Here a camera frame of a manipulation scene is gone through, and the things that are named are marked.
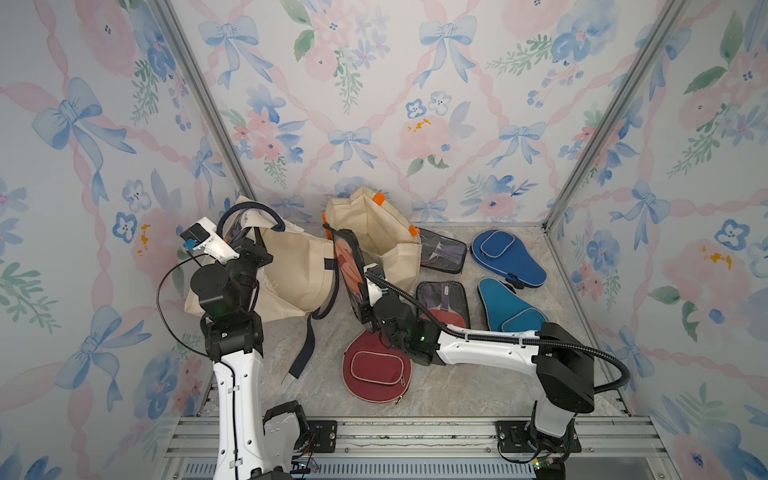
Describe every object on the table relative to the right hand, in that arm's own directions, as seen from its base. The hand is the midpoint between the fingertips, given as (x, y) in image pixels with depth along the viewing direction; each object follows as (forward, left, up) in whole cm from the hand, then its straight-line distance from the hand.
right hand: (353, 282), depth 78 cm
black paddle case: (+26, -28, -20) cm, 43 cm away
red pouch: (-18, -6, -17) cm, 25 cm away
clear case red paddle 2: (+6, -27, -19) cm, 33 cm away
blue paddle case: (+24, -50, -18) cm, 59 cm away
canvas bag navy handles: (+6, +17, -8) cm, 19 cm away
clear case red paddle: (-2, -1, +9) cm, 9 cm away
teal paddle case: (+2, -45, -19) cm, 49 cm away
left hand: (+2, +20, +18) cm, 27 cm away
